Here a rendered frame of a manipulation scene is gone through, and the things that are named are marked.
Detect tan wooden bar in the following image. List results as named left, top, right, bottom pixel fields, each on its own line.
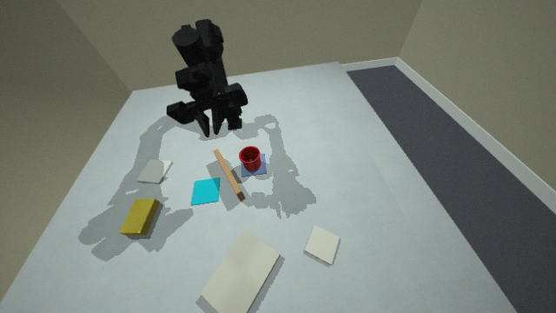
left=213, top=149, right=246, bottom=201

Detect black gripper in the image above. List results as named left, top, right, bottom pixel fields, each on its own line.
left=167, top=75, right=248, bottom=137

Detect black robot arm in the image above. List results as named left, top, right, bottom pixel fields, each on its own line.
left=171, top=19, right=242, bottom=130

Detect olive-yellow rectangular block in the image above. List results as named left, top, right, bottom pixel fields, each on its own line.
left=119, top=198, right=160, bottom=236

